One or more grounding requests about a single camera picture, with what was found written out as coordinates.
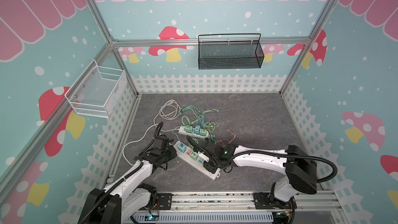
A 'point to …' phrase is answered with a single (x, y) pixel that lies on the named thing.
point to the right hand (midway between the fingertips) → (206, 163)
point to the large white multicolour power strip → (198, 163)
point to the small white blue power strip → (181, 129)
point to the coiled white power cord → (170, 110)
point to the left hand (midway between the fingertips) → (175, 154)
